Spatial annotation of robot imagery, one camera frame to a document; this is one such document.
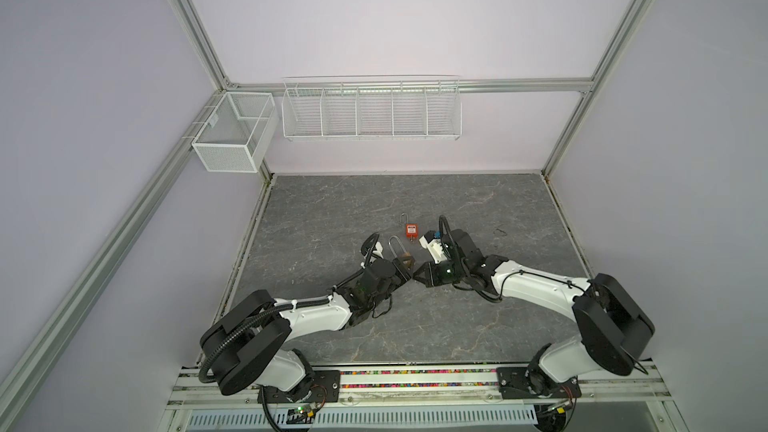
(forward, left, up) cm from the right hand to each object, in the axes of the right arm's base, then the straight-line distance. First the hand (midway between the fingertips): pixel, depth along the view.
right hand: (414, 277), depth 84 cm
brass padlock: (+5, +2, +2) cm, 6 cm away
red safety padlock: (+21, 0, -6) cm, 22 cm away
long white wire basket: (+49, +13, +23) cm, 56 cm away
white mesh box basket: (+46, +60, +16) cm, 77 cm away
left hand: (+2, 0, +1) cm, 3 cm away
